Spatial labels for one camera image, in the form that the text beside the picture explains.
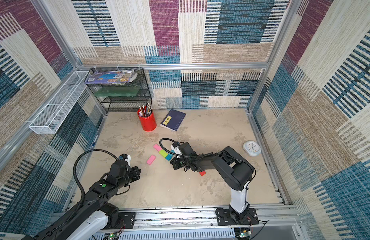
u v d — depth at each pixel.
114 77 0.83
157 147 0.99
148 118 0.99
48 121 0.70
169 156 0.94
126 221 0.73
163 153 0.96
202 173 0.89
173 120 1.15
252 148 0.96
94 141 1.08
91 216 0.53
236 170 0.50
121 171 0.63
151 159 0.94
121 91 0.97
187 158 0.74
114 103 1.18
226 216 0.73
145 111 1.02
